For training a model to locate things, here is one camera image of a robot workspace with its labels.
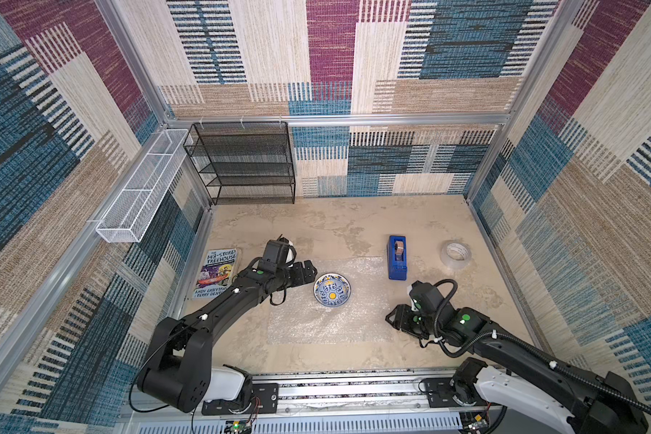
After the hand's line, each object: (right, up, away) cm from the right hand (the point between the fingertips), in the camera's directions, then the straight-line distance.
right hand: (394, 325), depth 81 cm
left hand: (-26, +14, +7) cm, 30 cm away
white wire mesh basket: (-71, +34, -8) cm, 79 cm away
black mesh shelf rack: (-53, +54, +29) cm, 81 cm away
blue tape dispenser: (+5, +18, +16) cm, 25 cm away
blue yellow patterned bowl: (-18, +8, +12) cm, 23 cm away
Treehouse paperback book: (-58, +13, +14) cm, 61 cm away
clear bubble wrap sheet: (-30, +1, +7) cm, 31 cm away
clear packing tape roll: (+28, +19, +21) cm, 40 cm away
